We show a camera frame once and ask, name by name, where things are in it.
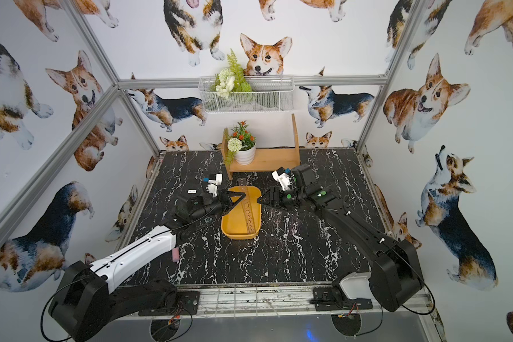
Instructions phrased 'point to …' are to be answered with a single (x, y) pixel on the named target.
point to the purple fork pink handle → (175, 254)
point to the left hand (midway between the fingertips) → (244, 189)
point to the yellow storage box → (244, 221)
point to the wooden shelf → (266, 159)
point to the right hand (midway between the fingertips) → (266, 195)
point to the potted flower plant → (241, 144)
